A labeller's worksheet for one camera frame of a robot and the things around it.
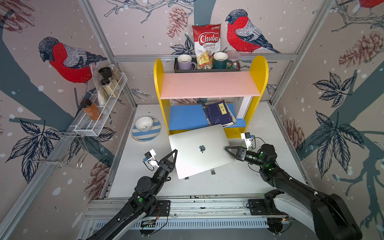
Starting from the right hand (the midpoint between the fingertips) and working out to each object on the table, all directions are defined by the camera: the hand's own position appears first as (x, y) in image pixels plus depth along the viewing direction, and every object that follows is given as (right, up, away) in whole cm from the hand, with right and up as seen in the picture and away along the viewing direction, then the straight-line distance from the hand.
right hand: (226, 149), depth 75 cm
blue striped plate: (-49, +4, +25) cm, 55 cm away
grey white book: (+12, +22, +8) cm, 26 cm away
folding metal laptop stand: (-6, -16, +10) cm, 20 cm away
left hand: (-24, +2, -8) cm, 25 cm away
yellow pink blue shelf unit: (-19, +30, +50) cm, 61 cm away
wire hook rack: (-68, +5, -19) cm, 70 cm away
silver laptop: (-13, 0, -3) cm, 14 cm away
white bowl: (-53, +12, +28) cm, 61 cm away
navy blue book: (-1, +19, +19) cm, 27 cm away
